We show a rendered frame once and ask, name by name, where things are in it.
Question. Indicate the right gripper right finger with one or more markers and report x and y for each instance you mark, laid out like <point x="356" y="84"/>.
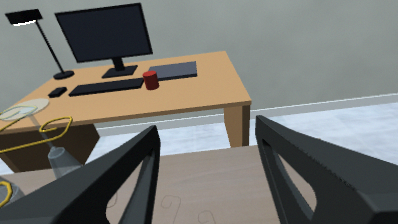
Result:
<point x="350" y="187"/>

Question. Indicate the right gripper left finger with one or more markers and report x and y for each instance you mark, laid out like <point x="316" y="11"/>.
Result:
<point x="82" y="196"/>

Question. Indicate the clear wine glass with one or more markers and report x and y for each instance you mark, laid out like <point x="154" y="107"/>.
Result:
<point x="17" y="192"/>
<point x="62" y="162"/>

